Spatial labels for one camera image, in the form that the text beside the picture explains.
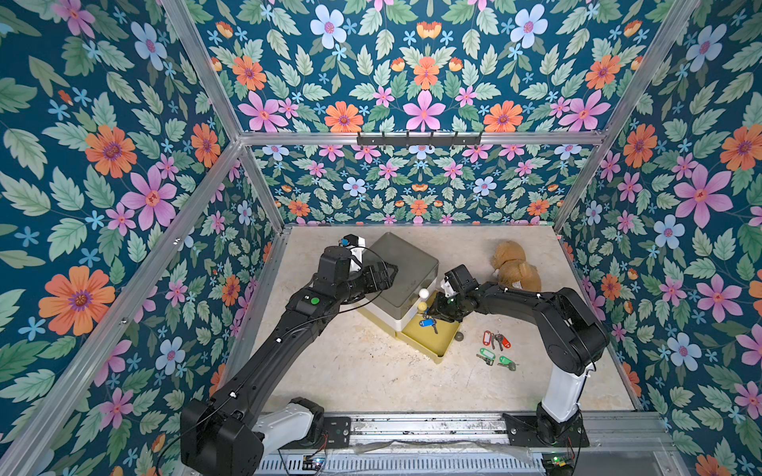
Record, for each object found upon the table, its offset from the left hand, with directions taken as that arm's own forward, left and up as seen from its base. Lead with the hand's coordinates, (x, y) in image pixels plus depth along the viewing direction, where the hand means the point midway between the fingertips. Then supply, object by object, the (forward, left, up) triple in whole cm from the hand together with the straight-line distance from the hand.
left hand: (389, 270), depth 75 cm
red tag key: (-11, -33, -26) cm, 43 cm away
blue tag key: (-3, -11, -26) cm, 28 cm away
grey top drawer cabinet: (+15, -2, -10) cm, 18 cm away
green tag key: (-15, -27, -26) cm, 40 cm away
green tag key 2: (-17, -32, -27) cm, 45 cm away
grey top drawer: (0, -5, -6) cm, 8 cm away
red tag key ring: (-9, -29, -27) cm, 40 cm away
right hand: (-1, -12, -24) cm, 26 cm away
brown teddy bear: (+12, -41, -18) cm, 46 cm away
